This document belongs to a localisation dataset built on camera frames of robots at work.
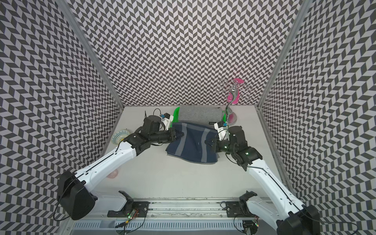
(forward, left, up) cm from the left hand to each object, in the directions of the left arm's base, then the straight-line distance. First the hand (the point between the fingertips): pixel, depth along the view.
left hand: (183, 135), depth 75 cm
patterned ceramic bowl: (+12, +45, -18) cm, 50 cm away
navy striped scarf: (-4, -4, -3) cm, 7 cm away
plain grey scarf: (+22, -14, -9) cm, 28 cm away
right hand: (-4, -12, -3) cm, 13 cm away
